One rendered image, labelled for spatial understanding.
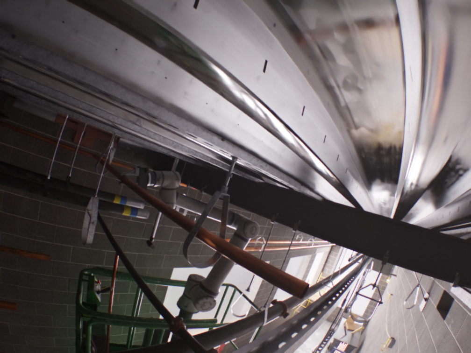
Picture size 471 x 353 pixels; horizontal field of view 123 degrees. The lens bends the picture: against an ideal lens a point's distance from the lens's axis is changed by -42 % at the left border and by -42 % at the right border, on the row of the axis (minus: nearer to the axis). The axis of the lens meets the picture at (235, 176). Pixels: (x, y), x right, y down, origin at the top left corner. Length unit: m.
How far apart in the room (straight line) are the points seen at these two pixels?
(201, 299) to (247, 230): 0.56
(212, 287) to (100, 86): 1.38
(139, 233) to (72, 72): 2.40
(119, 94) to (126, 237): 2.32
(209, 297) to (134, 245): 1.42
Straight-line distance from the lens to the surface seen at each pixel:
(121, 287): 2.97
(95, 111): 0.77
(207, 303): 1.56
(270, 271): 0.45
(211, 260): 0.62
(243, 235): 1.45
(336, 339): 7.58
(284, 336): 0.43
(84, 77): 0.37
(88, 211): 1.55
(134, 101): 0.39
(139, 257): 2.81
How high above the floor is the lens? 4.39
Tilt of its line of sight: 3 degrees up
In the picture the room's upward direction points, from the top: 19 degrees clockwise
